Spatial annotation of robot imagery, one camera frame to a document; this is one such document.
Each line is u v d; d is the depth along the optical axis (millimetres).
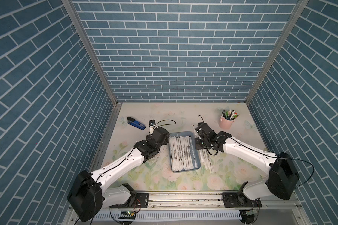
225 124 992
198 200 754
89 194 387
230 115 990
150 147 589
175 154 903
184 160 883
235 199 734
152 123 706
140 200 737
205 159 887
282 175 422
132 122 1037
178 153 909
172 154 903
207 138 637
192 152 912
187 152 912
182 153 909
